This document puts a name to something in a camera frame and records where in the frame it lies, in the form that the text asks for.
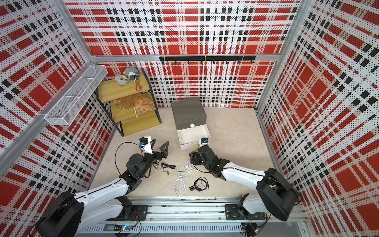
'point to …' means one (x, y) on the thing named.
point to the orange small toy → (138, 87)
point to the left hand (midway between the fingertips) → (164, 140)
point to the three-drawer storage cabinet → (190, 119)
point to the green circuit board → (122, 227)
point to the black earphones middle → (164, 165)
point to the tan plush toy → (141, 102)
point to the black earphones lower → (201, 184)
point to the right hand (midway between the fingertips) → (196, 154)
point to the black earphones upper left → (157, 166)
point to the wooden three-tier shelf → (110, 90)
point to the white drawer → (188, 137)
